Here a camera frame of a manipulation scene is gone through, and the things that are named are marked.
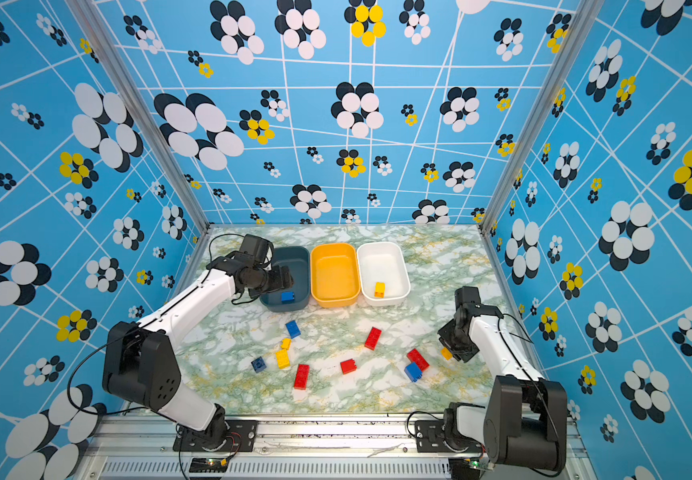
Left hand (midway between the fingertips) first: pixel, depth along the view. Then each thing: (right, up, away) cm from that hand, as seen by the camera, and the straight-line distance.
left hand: (285, 281), depth 89 cm
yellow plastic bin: (+14, +1, +14) cm, 20 cm away
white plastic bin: (+31, +2, +16) cm, 35 cm away
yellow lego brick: (+29, -4, +11) cm, 32 cm away
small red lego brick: (+19, -24, -4) cm, 31 cm away
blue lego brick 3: (+37, -25, -6) cm, 45 cm away
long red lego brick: (+6, -27, -8) cm, 28 cm away
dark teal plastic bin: (+1, -6, +10) cm, 12 cm away
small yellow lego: (+47, -20, -6) cm, 51 cm away
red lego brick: (+26, -17, 0) cm, 31 cm away
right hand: (+48, -18, -3) cm, 52 cm away
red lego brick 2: (+39, -22, -2) cm, 44 cm away
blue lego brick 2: (+2, -15, +2) cm, 15 cm away
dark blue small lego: (-7, -23, -4) cm, 25 cm away
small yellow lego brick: (0, -19, 0) cm, 19 cm away
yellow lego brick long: (0, -22, -3) cm, 23 cm away
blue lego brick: (-2, -6, +10) cm, 12 cm away
